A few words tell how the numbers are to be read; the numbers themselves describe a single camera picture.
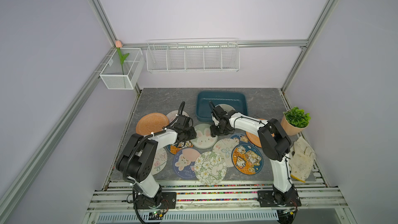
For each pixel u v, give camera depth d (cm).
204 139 94
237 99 113
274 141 53
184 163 86
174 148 91
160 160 87
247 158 87
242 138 95
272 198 74
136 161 46
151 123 102
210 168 84
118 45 89
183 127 75
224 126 74
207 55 100
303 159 85
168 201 73
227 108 109
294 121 87
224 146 91
